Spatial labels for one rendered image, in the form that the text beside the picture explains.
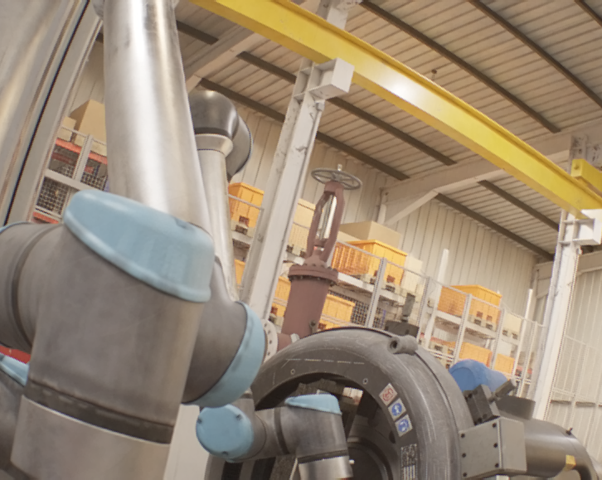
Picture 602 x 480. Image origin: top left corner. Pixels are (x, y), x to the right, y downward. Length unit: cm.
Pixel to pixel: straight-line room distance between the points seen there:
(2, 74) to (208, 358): 42
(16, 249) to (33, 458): 15
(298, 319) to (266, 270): 386
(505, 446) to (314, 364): 51
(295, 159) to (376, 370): 884
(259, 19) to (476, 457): 906
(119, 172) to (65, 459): 35
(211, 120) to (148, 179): 74
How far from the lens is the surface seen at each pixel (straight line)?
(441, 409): 147
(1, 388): 85
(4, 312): 49
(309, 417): 137
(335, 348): 166
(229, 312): 60
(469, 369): 233
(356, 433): 174
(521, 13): 1288
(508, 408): 202
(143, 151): 69
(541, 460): 153
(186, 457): 562
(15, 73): 86
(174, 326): 41
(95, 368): 40
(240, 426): 125
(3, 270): 50
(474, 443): 141
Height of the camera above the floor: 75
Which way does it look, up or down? 13 degrees up
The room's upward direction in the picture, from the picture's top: 14 degrees clockwise
